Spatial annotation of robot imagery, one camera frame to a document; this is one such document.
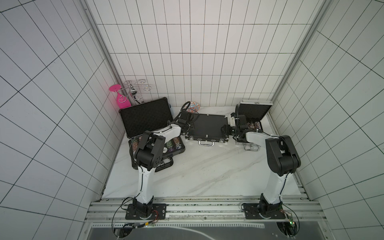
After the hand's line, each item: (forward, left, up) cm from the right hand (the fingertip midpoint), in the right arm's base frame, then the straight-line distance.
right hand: (226, 125), depth 102 cm
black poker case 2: (+1, +53, +6) cm, 53 cm away
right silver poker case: (+8, -17, +4) cm, 19 cm away
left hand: (-2, +25, -1) cm, 25 cm away
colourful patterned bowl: (+20, +24, -2) cm, 31 cm away
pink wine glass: (+10, +74, +11) cm, 76 cm away
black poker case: (-6, +13, +2) cm, 14 cm away
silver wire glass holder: (+8, +62, +25) cm, 67 cm away
